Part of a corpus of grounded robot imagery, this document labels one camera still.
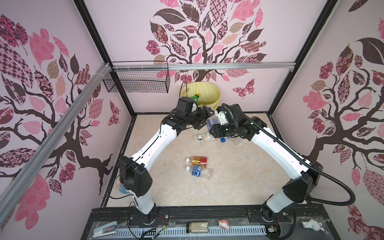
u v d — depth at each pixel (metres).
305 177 0.41
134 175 0.43
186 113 0.60
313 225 0.68
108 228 0.69
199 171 0.83
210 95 1.04
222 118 0.66
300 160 0.43
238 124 0.55
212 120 0.74
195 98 1.04
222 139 1.00
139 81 1.22
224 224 0.67
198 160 0.88
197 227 0.67
